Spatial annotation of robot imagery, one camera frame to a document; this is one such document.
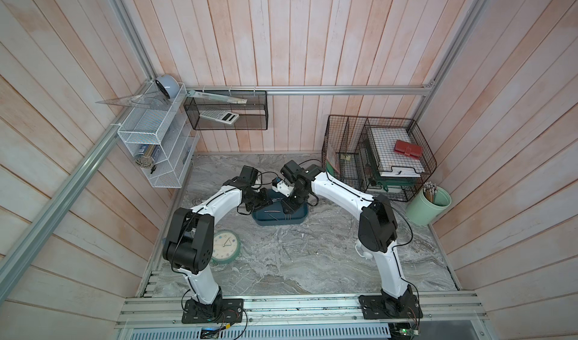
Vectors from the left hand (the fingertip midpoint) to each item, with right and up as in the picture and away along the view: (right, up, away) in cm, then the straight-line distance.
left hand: (269, 205), depth 92 cm
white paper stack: (+50, +17, -4) cm, 53 cm away
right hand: (+8, 0, -1) cm, 8 cm away
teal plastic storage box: (+1, -4, +3) cm, 5 cm away
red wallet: (+57, +23, -1) cm, 62 cm away
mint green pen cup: (+61, -2, -5) cm, 62 cm away
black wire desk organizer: (+41, +24, +27) cm, 55 cm away
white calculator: (-20, +38, +6) cm, 43 cm away
